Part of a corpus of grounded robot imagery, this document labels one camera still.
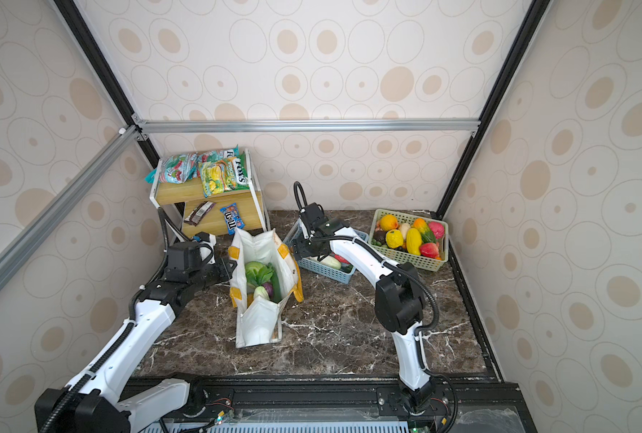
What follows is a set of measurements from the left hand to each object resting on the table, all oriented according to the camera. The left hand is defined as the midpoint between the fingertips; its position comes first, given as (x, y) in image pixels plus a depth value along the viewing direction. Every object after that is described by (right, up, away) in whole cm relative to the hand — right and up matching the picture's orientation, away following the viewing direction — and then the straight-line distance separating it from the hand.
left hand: (242, 258), depth 79 cm
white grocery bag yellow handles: (+5, -20, +3) cm, 21 cm away
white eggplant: (+4, -11, +7) cm, 14 cm away
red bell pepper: (+28, +1, -15) cm, 32 cm away
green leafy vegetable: (+4, -6, +10) cm, 13 cm away
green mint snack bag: (-3, +27, +3) cm, 27 cm away
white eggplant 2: (+27, -3, +21) cm, 34 cm away
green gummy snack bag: (-20, +27, +2) cm, 34 cm away
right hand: (+18, +2, +12) cm, 21 cm away
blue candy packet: (-8, +13, +15) cm, 22 cm away
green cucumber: (+9, -12, +9) cm, 17 cm away
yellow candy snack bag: (-9, +24, +1) cm, 25 cm away
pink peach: (+68, +9, +24) cm, 72 cm away
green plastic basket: (+56, +6, +22) cm, 61 cm away
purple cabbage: (+6, -11, +11) cm, 16 cm away
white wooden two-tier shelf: (-16, +19, +1) cm, 25 cm away
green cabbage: (-1, -4, +10) cm, 11 cm away
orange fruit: (+50, +12, +27) cm, 58 cm away
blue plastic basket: (+20, -5, +19) cm, 28 cm away
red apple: (+62, +2, +18) cm, 65 cm away
